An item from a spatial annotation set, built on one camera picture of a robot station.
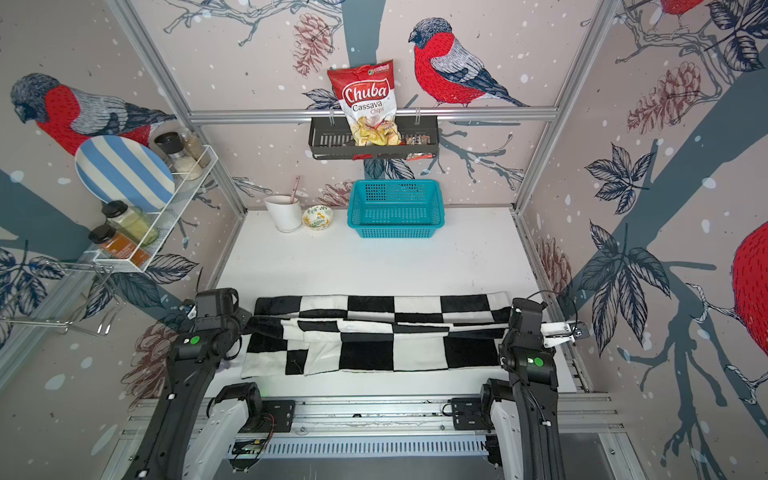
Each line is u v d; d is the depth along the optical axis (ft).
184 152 2.69
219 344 1.76
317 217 3.86
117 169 2.29
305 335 2.67
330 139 3.10
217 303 1.94
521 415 1.73
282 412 2.44
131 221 2.11
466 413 2.39
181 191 2.48
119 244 2.03
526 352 1.84
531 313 1.87
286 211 3.47
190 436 1.52
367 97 2.63
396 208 3.99
